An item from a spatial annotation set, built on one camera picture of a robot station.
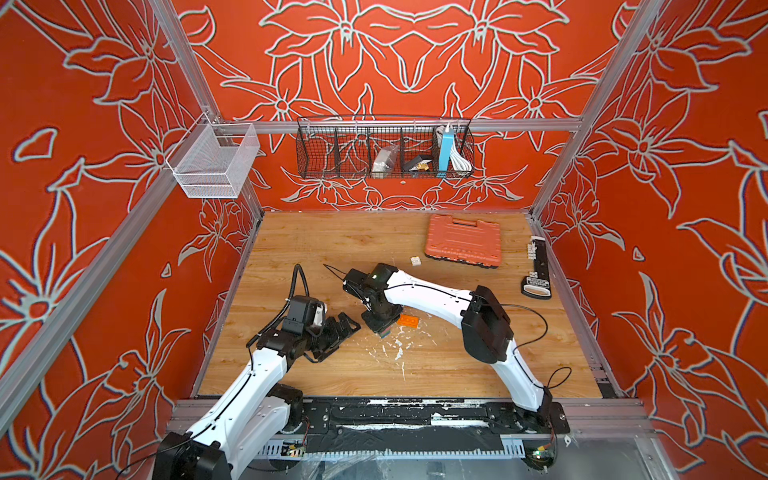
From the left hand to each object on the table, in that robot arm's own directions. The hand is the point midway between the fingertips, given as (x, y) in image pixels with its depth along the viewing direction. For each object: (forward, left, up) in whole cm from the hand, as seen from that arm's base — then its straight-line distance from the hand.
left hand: (351, 333), depth 80 cm
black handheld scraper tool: (+24, -59, -6) cm, 64 cm away
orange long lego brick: (+8, -16, -7) cm, 19 cm away
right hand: (+2, -6, -3) cm, 7 cm away
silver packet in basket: (+44, -6, +25) cm, 51 cm away
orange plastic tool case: (+37, -37, -2) cm, 52 cm away
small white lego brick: (+30, -18, -6) cm, 36 cm away
